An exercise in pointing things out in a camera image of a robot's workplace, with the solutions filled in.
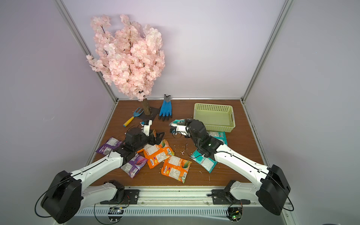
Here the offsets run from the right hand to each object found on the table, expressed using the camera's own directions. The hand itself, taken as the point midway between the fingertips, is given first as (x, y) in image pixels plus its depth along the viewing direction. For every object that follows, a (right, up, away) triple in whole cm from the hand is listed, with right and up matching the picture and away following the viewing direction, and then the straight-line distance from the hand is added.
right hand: (190, 114), depth 74 cm
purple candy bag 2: (-34, -31, +7) cm, 47 cm away
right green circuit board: (+23, -51, -5) cm, 56 cm away
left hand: (-18, -11, +8) cm, 22 cm away
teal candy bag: (+11, -30, +9) cm, 33 cm away
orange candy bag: (-21, -26, +13) cm, 36 cm away
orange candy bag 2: (-8, -32, +7) cm, 34 cm away
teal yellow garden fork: (-42, -1, +36) cm, 55 cm away
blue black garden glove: (-18, +2, +36) cm, 40 cm away
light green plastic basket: (+22, -4, +32) cm, 39 cm away
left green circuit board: (-40, -53, -2) cm, 66 cm away
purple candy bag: (-52, -20, +18) cm, 59 cm away
